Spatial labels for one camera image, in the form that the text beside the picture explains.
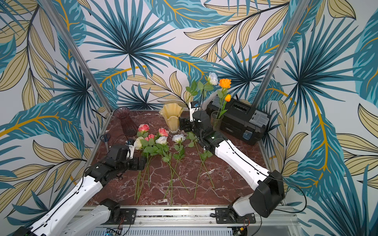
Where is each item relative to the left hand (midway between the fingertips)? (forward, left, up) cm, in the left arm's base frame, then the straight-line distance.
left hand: (138, 161), depth 79 cm
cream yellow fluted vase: (+32, -15, +4) cm, 36 cm away
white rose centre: (+13, -12, -10) cm, 20 cm away
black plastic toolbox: (+27, -60, +4) cm, 65 cm away
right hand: (+17, -26, +18) cm, 35 cm away
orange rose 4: (+9, -36, -9) cm, 38 cm away
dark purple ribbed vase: (+25, +13, -1) cm, 29 cm away
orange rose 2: (+32, -49, +17) cm, 61 cm away
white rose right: (+20, -20, -8) cm, 30 cm away
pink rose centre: (+18, -1, -7) cm, 19 cm away
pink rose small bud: (+25, -9, -9) cm, 28 cm away
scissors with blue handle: (+23, +31, -13) cm, 41 cm away
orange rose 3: (+24, -30, -12) cm, 40 cm away
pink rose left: (+28, +6, -9) cm, 30 cm away
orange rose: (+38, -47, +23) cm, 64 cm away
